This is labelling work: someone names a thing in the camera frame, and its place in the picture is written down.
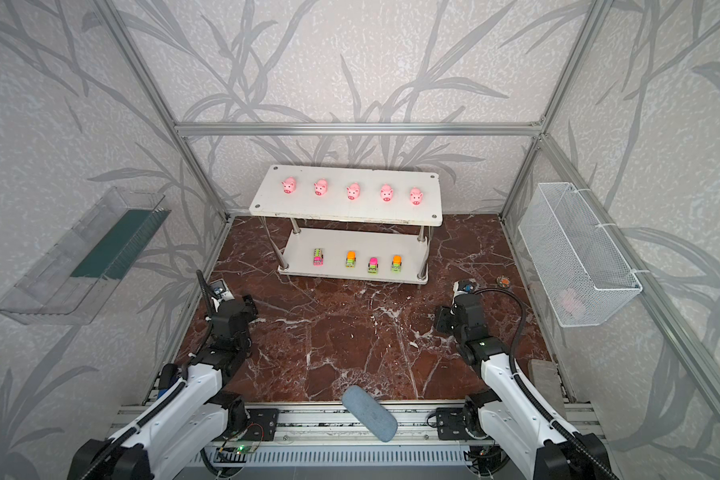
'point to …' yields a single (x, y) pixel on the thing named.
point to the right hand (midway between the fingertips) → (443, 299)
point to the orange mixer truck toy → (350, 259)
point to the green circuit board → (243, 449)
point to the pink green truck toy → (318, 257)
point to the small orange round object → (504, 282)
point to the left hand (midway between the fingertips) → (236, 287)
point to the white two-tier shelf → (349, 223)
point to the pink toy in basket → (571, 302)
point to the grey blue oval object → (384, 426)
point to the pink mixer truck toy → (373, 265)
